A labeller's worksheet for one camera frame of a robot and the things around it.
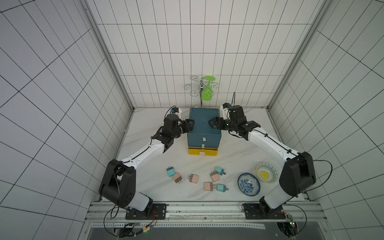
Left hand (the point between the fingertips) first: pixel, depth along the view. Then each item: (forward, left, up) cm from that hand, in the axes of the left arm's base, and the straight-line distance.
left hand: (190, 124), depth 85 cm
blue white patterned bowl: (-28, -33, -19) cm, 47 cm away
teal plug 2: (-21, -17, -16) cm, 32 cm away
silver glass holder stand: (+25, -7, +8) cm, 27 cm away
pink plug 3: (-29, -10, -18) cm, 36 cm away
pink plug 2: (-24, -14, -18) cm, 33 cm away
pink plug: (-25, -2, -18) cm, 31 cm away
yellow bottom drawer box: (-10, -8, -14) cm, 19 cm away
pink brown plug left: (-25, +7, -17) cm, 31 cm away
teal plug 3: (-31, -17, -16) cm, 39 cm away
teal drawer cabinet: (-9, -7, +2) cm, 11 cm away
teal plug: (-21, +11, -18) cm, 30 cm away
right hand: (+1, -11, 0) cm, 11 cm away
